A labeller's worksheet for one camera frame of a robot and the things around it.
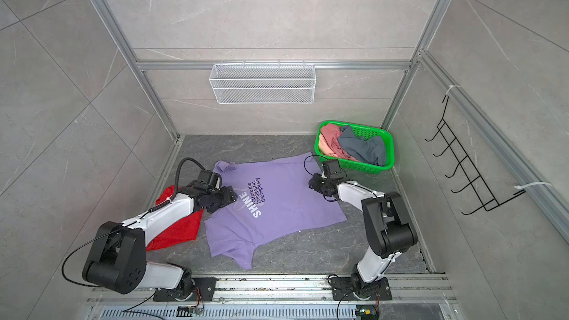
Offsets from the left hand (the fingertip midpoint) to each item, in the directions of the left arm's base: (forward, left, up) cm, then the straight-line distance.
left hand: (231, 193), depth 90 cm
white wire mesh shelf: (+44, -13, +23) cm, 52 cm away
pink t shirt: (+22, -44, +4) cm, 50 cm away
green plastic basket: (+34, -64, +1) cm, 73 cm away
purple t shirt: (0, -18, -7) cm, 19 cm away
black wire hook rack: (-20, -77, +27) cm, 84 cm away
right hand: (+6, -35, -2) cm, 36 cm away
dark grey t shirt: (+22, -64, 0) cm, 67 cm away
